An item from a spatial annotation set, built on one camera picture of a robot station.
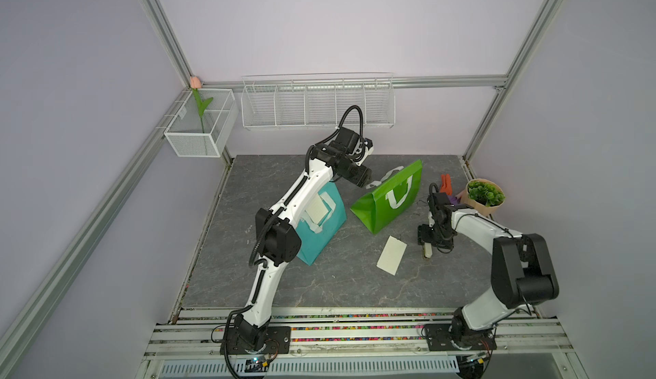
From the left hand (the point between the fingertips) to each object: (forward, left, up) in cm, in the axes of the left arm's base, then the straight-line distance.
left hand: (364, 175), depth 87 cm
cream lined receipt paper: (-9, +17, -6) cm, 20 cm away
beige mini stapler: (-20, -21, -18) cm, 35 cm away
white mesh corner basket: (+14, +59, +11) cm, 62 cm away
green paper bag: (-10, -5, -5) cm, 12 cm away
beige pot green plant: (-7, -43, -8) cm, 44 cm away
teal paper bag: (-18, +19, -12) cm, 29 cm away
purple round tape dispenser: (0, -38, -19) cm, 43 cm away
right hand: (-16, -23, -20) cm, 34 cm away
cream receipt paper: (-20, -9, -22) cm, 31 cm away
